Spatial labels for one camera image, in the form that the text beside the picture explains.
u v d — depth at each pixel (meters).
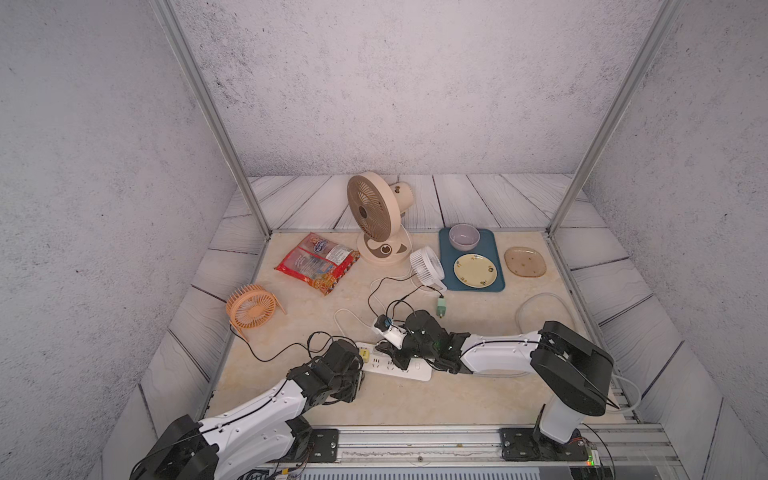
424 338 0.66
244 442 0.47
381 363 0.83
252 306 0.89
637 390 0.81
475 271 1.08
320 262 1.07
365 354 0.80
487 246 1.14
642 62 0.78
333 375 0.65
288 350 0.89
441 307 0.96
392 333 0.74
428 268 0.96
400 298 1.02
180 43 0.74
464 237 1.15
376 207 0.93
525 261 1.11
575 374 0.46
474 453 0.73
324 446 0.73
